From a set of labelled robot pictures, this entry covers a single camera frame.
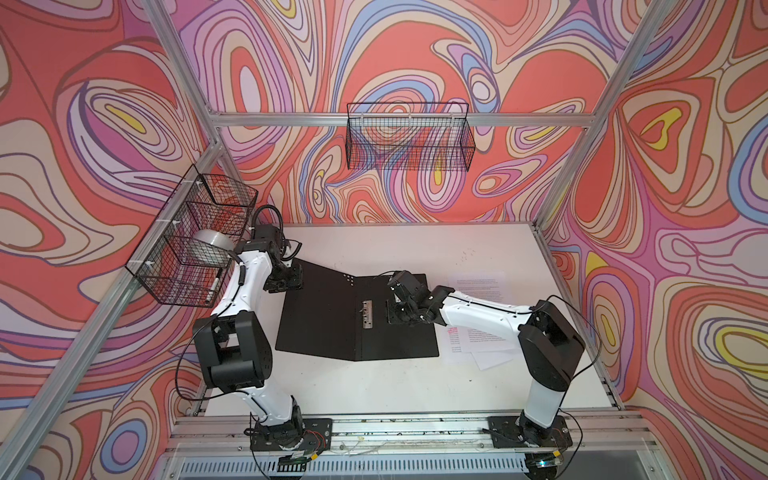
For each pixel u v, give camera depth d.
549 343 0.48
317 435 0.73
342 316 0.96
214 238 0.74
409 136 0.96
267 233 0.69
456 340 0.89
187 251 0.72
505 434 0.73
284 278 0.75
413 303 0.67
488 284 1.02
